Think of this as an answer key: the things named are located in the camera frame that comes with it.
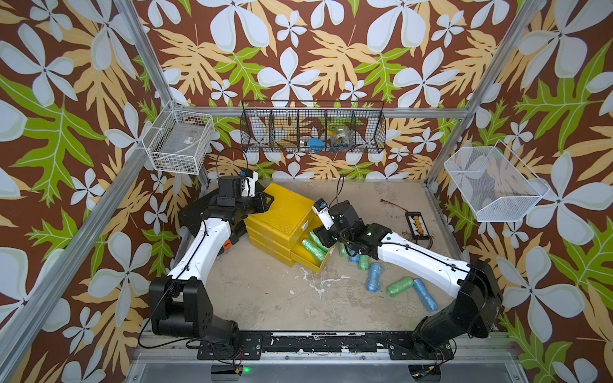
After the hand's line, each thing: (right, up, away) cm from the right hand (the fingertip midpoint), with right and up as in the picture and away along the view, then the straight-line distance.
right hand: (318, 225), depth 82 cm
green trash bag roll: (0, -10, +2) cm, 10 cm away
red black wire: (+33, +9, +31) cm, 46 cm away
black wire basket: (-2, +40, +16) cm, 43 cm away
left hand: (-17, +10, +1) cm, 20 cm away
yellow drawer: (-5, -11, +3) cm, 13 cm away
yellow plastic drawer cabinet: (-13, -2, -5) cm, 15 cm away
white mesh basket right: (+62, +14, -1) cm, 63 cm away
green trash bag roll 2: (+29, -22, +2) cm, 37 cm away
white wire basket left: (-51, +31, +4) cm, 60 cm away
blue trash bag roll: (+20, -22, +4) cm, 30 cm away
